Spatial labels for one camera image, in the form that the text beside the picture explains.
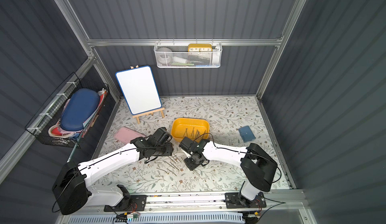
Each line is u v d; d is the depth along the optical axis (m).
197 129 1.02
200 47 0.87
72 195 0.40
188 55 0.91
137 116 1.01
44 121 0.62
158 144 0.63
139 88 0.91
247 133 0.99
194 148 0.62
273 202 0.65
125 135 0.97
